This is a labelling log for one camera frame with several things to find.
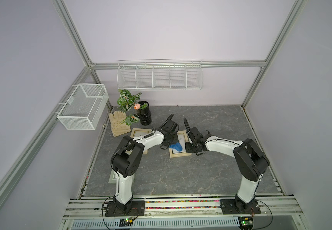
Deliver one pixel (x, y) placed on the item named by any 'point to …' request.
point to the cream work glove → (118, 124)
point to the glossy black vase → (144, 114)
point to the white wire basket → (84, 108)
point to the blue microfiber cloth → (177, 146)
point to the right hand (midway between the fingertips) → (187, 147)
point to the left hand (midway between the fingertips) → (176, 141)
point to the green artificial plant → (127, 102)
